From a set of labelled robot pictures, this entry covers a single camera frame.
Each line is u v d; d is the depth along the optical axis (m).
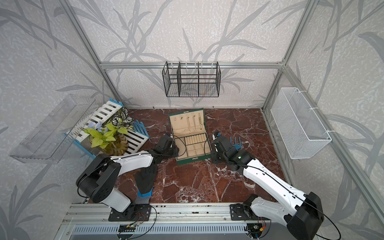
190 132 0.99
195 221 0.74
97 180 0.45
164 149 0.72
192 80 1.06
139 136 1.02
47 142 0.65
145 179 0.82
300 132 0.63
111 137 0.73
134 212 0.71
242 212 0.71
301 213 0.38
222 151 0.58
